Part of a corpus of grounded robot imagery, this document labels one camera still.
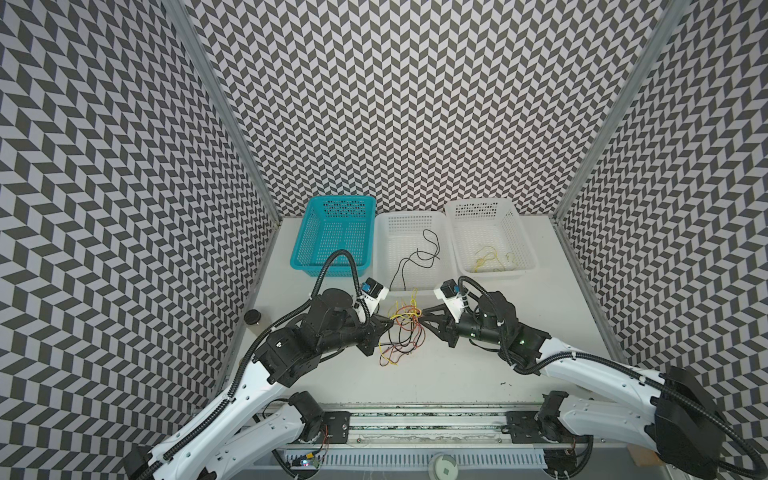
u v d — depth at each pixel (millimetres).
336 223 1170
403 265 987
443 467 596
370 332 575
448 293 633
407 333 853
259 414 441
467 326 651
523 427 722
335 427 724
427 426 740
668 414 399
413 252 1069
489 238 1118
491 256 1057
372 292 570
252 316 782
